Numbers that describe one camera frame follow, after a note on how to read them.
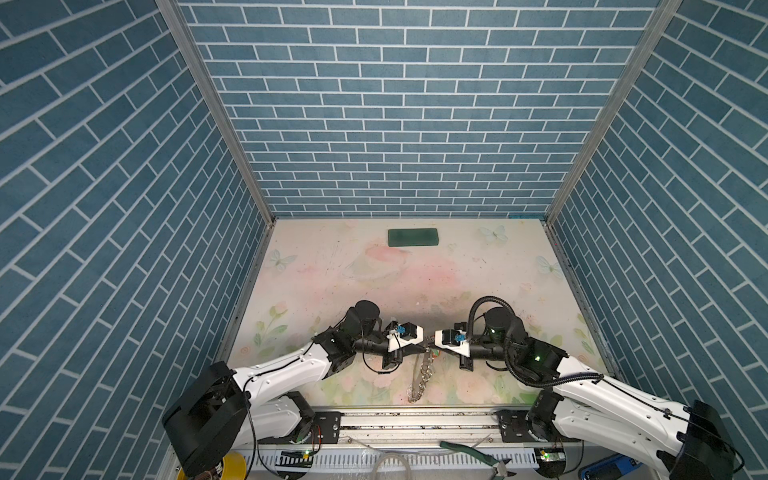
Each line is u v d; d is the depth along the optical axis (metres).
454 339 0.59
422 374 0.72
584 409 0.60
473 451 0.71
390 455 0.70
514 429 0.74
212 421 0.41
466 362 0.64
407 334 0.62
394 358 0.67
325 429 0.73
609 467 0.67
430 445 0.72
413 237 1.16
